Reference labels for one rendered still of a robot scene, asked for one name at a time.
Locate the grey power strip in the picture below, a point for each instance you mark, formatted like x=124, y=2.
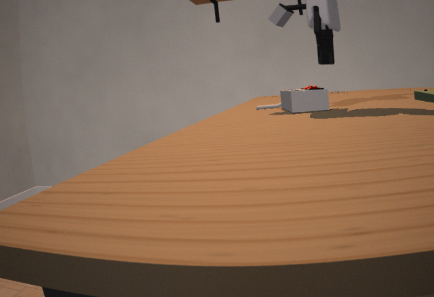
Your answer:
x=311, y=99

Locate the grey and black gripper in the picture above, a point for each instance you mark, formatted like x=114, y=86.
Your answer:
x=324, y=15

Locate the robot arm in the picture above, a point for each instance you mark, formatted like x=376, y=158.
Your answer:
x=283, y=13

